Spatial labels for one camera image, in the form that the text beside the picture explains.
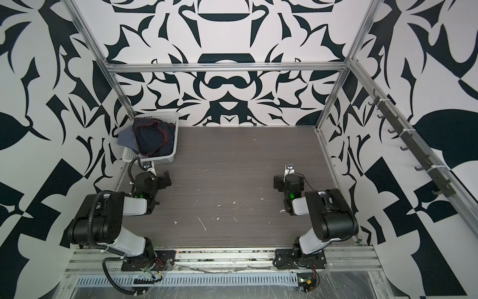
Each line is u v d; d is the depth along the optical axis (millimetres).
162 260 739
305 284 714
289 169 821
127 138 996
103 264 668
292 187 727
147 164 824
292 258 743
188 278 713
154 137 991
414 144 556
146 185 719
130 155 986
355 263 778
